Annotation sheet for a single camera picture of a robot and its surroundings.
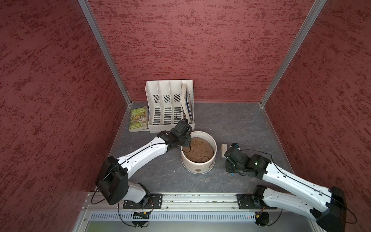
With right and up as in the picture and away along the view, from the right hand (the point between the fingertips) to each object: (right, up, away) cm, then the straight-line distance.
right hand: (227, 168), depth 78 cm
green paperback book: (-59, +25, +26) cm, 69 cm away
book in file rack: (-23, +38, +12) cm, 46 cm away
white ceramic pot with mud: (-15, +6, +1) cm, 16 cm away
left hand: (-23, +14, +5) cm, 28 cm away
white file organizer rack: (-38, +40, +36) cm, 66 cm away
